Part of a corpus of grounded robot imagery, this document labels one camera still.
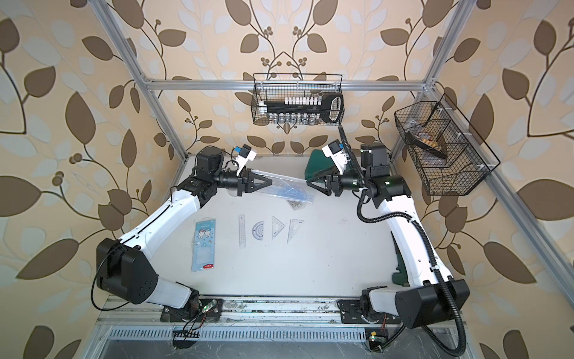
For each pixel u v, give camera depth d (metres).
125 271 0.42
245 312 0.75
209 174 0.61
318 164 1.19
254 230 0.94
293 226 0.95
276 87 0.91
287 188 0.71
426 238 0.42
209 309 0.74
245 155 0.64
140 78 0.89
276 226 0.96
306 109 0.84
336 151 0.59
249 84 0.91
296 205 1.02
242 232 0.94
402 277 0.81
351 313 0.73
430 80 0.89
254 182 0.68
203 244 0.89
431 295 0.37
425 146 0.74
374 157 0.53
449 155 0.75
